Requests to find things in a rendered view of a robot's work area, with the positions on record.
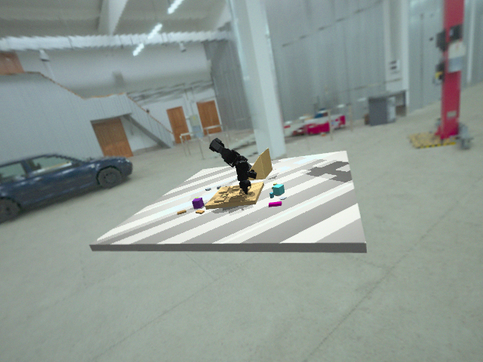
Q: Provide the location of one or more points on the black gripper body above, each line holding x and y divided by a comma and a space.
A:
242, 177

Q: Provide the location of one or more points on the purple cube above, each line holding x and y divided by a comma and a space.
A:
197, 203

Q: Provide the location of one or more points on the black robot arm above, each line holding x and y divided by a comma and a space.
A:
232, 158

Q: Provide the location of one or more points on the large teal square block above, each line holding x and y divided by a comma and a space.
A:
278, 189

